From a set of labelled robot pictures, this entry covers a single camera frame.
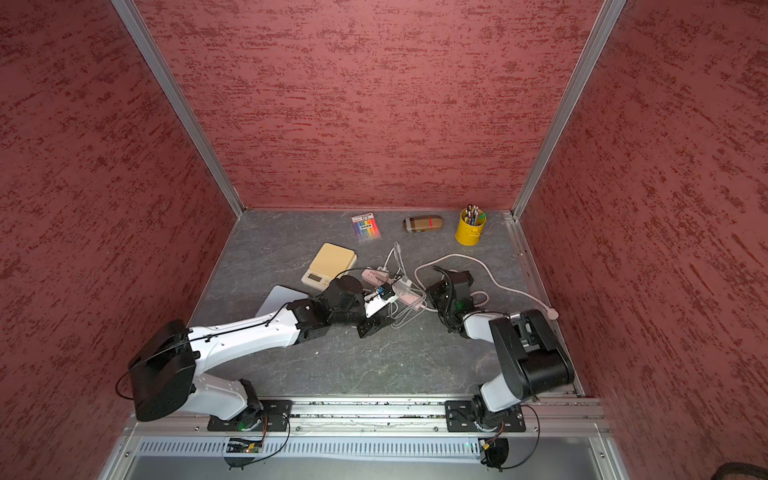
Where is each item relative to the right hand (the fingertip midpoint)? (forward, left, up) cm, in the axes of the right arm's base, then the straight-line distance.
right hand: (424, 290), depth 95 cm
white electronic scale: (-1, +48, 0) cm, 48 cm away
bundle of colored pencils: (+20, -18, +13) cm, 30 cm away
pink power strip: (+4, +15, +2) cm, 15 cm away
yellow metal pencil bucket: (+21, -18, +7) cm, 29 cm away
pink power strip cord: (-5, -42, -7) cm, 43 cm away
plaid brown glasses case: (+29, -1, 0) cm, 30 cm away
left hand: (-13, +12, +10) cm, 20 cm away
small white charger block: (0, +6, +6) cm, 9 cm away
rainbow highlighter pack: (+29, +20, -1) cm, 35 cm away
